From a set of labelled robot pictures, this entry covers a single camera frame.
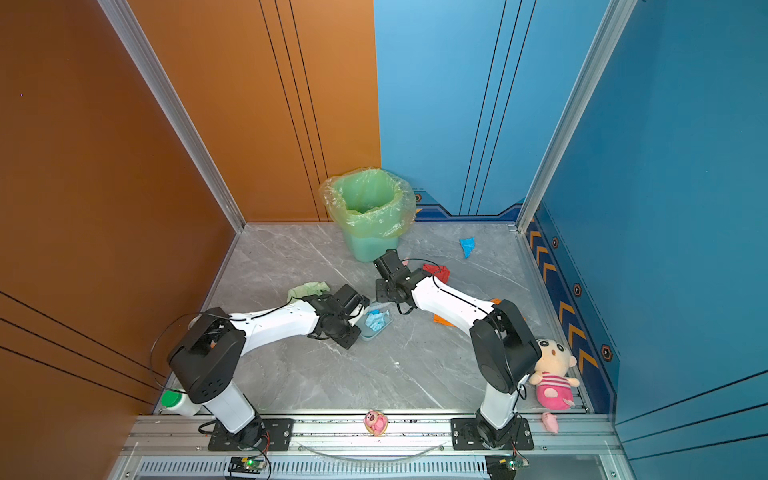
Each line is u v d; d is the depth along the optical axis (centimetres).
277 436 73
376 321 92
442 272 105
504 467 70
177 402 71
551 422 74
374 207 90
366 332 89
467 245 113
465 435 72
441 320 56
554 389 73
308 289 99
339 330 77
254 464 70
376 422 73
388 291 67
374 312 94
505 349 46
